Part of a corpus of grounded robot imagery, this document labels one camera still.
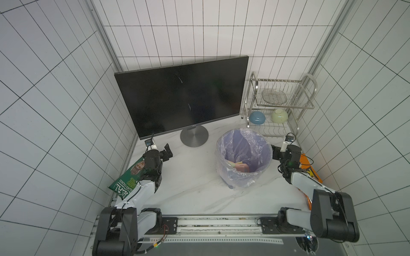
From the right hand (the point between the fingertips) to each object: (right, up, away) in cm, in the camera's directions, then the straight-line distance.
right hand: (273, 143), depth 90 cm
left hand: (-65, -3, -2) cm, 65 cm away
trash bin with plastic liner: (-18, -6, -3) cm, 20 cm away
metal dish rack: (0, +21, -3) cm, 21 cm away
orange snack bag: (+22, -13, +5) cm, 26 cm away
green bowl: (+11, +17, +16) cm, 26 cm away
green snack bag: (-82, -21, -9) cm, 85 cm away
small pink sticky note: (-20, -12, -7) cm, 24 cm away
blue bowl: (-4, +16, +16) cm, 23 cm away
